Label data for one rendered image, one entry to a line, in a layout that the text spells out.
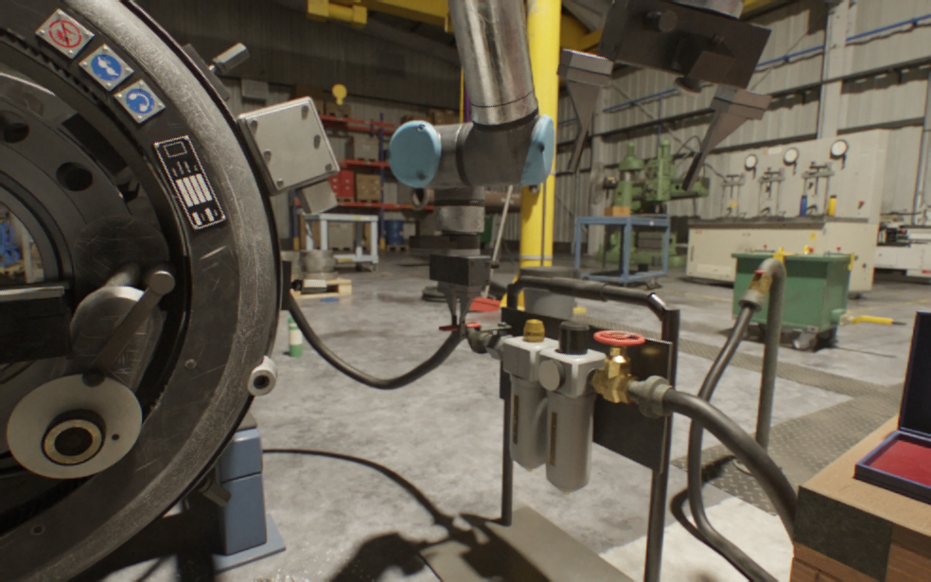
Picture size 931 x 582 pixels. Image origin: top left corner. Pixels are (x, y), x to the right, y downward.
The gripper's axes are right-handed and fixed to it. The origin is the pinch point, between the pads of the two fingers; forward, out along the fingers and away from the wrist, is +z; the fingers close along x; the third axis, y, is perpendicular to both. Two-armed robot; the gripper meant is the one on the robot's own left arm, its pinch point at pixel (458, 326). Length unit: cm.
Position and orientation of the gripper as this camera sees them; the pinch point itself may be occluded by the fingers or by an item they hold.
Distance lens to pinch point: 86.4
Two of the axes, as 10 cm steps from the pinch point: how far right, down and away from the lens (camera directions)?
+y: 8.2, -0.6, 5.7
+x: -5.7, -1.1, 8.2
